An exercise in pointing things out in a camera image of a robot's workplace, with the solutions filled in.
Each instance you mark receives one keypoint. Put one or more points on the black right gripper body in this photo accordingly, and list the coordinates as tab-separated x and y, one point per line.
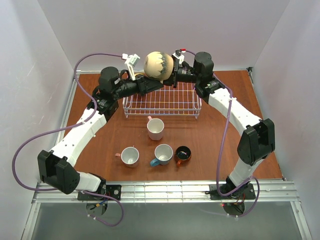
175	73

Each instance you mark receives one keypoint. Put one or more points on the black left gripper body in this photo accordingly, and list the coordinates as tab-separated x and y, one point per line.
141	85

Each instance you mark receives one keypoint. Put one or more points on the beige round ceramic mug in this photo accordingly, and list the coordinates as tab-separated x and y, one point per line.
158	66

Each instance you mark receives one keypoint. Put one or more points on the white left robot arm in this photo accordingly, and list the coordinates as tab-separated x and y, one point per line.
56	167

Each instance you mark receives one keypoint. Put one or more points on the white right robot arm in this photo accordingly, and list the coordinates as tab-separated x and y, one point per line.
257	135

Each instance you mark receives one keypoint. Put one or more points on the pale pink tall mug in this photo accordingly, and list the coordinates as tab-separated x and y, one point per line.
155	128

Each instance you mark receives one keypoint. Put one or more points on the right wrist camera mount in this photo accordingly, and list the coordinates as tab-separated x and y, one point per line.
179	55

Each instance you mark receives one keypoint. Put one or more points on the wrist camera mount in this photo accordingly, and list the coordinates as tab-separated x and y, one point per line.
130	61
179	55

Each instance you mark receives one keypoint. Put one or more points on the white wire dish rack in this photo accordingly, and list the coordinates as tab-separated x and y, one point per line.
167	101

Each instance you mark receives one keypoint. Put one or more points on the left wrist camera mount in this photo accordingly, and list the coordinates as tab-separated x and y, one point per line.
130	61

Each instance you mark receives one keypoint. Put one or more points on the aluminium left frame rail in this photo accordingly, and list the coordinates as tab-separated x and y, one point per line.
64	95

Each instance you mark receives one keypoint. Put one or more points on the grey mug blue handle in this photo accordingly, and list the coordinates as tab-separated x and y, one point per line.
163	154

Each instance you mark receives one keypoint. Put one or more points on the white mug pink handle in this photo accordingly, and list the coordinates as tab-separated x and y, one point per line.
129	156

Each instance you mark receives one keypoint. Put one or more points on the black mug orange handle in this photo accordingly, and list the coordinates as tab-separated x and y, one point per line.
182	155

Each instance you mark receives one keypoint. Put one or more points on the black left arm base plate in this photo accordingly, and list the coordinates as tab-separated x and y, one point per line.
113	190

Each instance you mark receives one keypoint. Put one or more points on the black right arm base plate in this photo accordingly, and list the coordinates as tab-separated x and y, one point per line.
247	192

